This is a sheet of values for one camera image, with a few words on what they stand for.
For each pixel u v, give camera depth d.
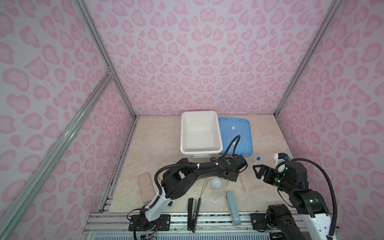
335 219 0.44
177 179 0.52
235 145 0.82
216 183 0.85
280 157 0.64
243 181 0.86
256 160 0.81
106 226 0.73
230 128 1.10
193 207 0.76
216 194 0.77
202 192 0.84
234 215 0.72
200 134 1.08
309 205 0.46
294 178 0.51
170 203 0.80
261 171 0.64
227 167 0.64
